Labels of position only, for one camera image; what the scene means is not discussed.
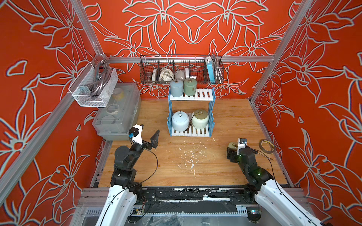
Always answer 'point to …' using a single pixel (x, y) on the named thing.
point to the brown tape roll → (263, 149)
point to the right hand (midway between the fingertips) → (231, 147)
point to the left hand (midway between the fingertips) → (150, 127)
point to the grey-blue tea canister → (176, 88)
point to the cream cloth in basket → (166, 74)
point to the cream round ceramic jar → (200, 119)
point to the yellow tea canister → (233, 145)
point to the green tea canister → (190, 86)
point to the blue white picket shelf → (208, 94)
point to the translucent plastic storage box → (113, 122)
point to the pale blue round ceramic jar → (180, 121)
